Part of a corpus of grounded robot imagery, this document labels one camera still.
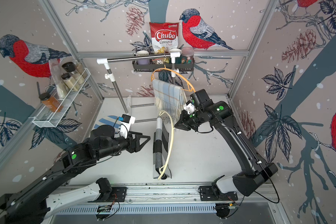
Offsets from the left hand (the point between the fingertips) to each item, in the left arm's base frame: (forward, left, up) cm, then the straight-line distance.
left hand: (149, 134), depth 60 cm
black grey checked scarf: (+4, -4, -15) cm, 16 cm away
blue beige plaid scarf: (+31, -8, -10) cm, 34 cm away
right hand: (+7, -11, -2) cm, 13 cm away
